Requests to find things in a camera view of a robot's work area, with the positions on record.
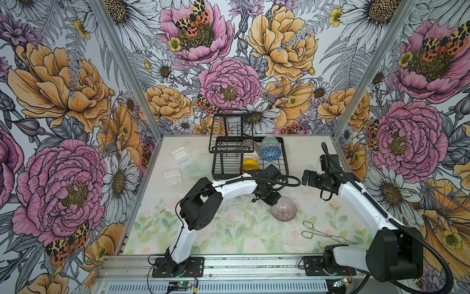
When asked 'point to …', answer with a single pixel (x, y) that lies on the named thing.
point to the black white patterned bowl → (249, 144)
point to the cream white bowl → (251, 155)
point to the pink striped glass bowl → (284, 210)
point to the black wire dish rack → (236, 152)
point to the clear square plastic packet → (182, 156)
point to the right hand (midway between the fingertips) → (312, 185)
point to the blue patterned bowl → (270, 153)
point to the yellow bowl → (249, 164)
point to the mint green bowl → (269, 140)
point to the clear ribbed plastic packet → (172, 176)
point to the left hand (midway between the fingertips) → (272, 205)
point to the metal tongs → (309, 234)
